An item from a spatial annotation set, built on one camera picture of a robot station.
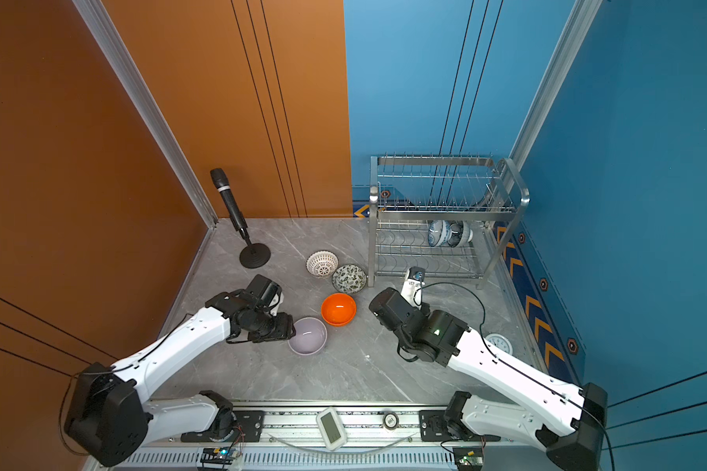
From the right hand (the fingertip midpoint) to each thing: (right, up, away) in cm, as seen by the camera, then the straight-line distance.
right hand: (393, 303), depth 74 cm
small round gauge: (-1, -27, -5) cm, 28 cm away
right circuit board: (+18, -37, -3) cm, 41 cm away
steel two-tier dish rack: (+30, +27, +48) cm, 62 cm away
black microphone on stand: (-48, +11, +32) cm, 59 cm away
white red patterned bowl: (-23, +8, +31) cm, 39 cm away
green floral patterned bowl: (-13, +3, +25) cm, 29 cm away
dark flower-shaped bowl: (+27, +20, +34) cm, 47 cm away
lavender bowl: (-23, -12, +12) cm, 29 cm away
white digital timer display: (-15, -31, -3) cm, 35 cm away
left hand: (-29, -9, +9) cm, 31 cm away
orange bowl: (-16, -5, +17) cm, 24 cm away
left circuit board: (-43, -37, -3) cm, 57 cm away
